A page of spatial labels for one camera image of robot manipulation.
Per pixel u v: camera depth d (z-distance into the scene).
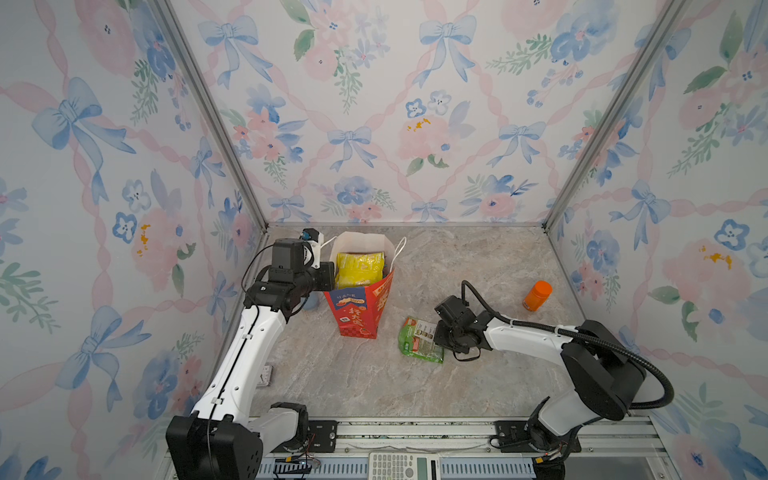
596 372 0.44
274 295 0.52
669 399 0.41
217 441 0.37
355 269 0.80
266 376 0.82
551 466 0.71
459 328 0.69
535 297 0.91
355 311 0.80
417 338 0.90
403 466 0.69
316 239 0.69
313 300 0.69
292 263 0.57
